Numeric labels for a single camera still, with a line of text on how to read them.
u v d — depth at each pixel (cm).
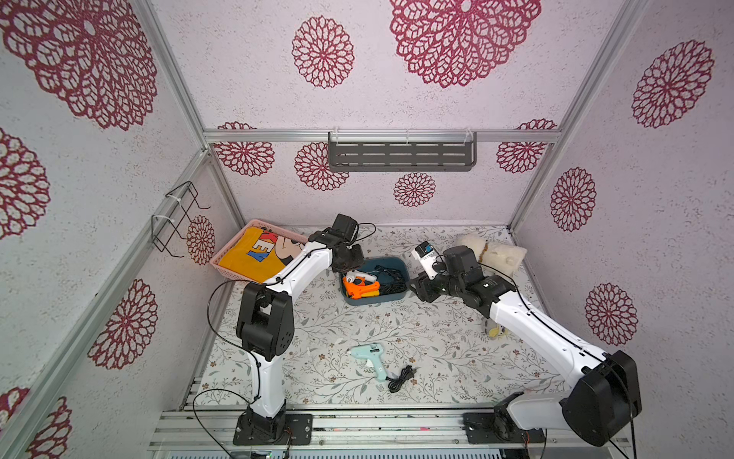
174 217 78
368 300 97
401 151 98
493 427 67
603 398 40
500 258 97
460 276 60
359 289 95
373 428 76
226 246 105
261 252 103
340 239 67
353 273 99
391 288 99
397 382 81
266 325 51
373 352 85
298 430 73
